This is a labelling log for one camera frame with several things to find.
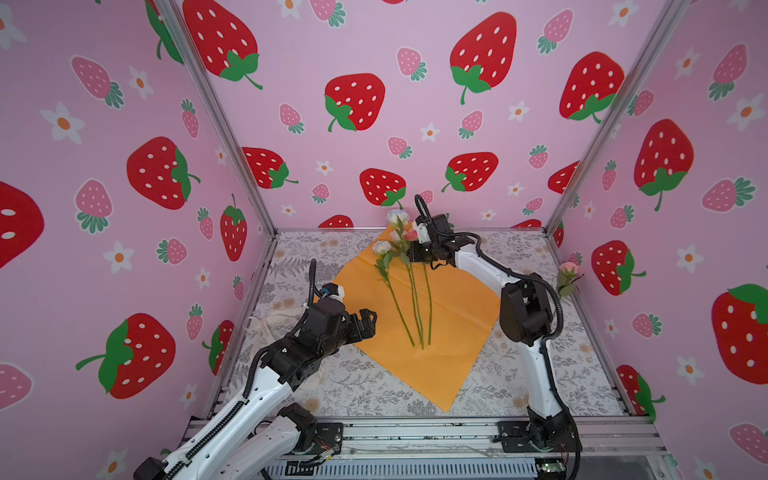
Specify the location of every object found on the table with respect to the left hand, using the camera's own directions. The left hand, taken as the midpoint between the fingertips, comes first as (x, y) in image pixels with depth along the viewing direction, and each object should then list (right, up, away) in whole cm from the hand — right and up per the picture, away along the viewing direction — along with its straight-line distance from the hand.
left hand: (365, 317), depth 75 cm
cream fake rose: (+9, +29, +26) cm, 41 cm away
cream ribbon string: (-39, -6, +20) cm, 44 cm away
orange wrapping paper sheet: (+20, -5, +20) cm, 29 cm away
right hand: (+12, +17, +24) cm, 32 cm away
